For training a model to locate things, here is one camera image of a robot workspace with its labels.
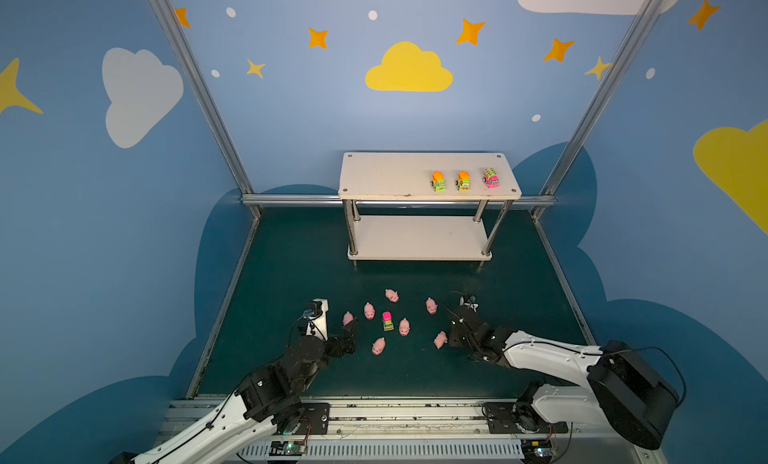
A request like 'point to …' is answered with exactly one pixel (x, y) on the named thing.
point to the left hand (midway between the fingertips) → (348, 321)
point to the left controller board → (288, 448)
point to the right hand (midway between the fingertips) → (458, 324)
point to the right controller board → (537, 449)
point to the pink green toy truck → (387, 319)
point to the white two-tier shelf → (407, 176)
